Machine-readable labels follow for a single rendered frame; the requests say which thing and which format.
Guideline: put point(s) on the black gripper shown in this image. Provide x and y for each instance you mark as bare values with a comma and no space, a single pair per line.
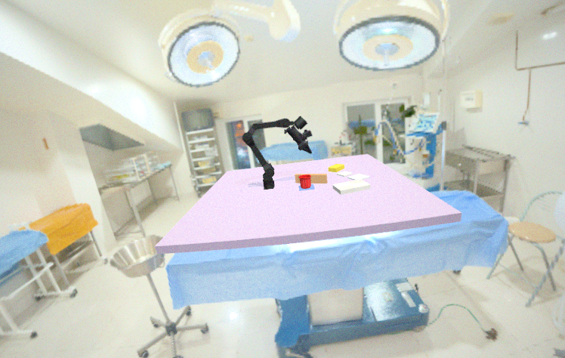
302,144

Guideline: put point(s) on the red plastic cup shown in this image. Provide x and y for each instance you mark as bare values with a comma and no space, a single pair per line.
305,181

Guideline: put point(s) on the yellow box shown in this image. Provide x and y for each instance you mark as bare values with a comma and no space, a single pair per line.
336,167

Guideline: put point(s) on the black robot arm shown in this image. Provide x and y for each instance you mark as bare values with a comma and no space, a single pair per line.
299,123

